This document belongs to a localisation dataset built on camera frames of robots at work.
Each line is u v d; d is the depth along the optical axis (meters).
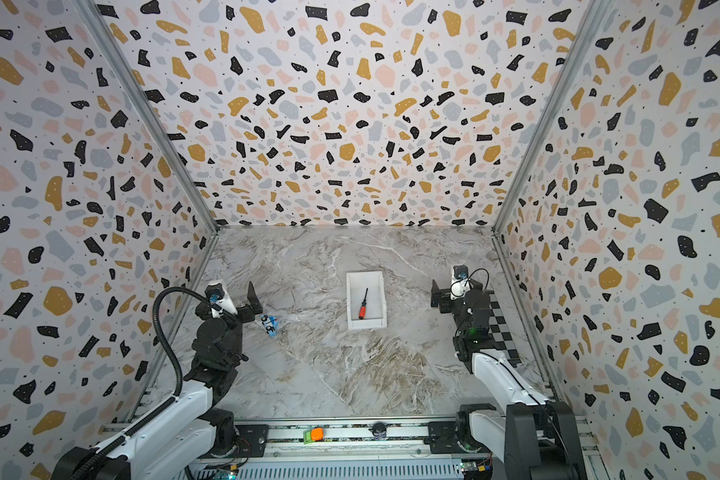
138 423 0.47
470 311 0.64
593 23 0.73
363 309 0.97
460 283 0.72
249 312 0.73
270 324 0.92
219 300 0.66
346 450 0.73
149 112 0.86
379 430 0.73
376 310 0.98
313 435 0.72
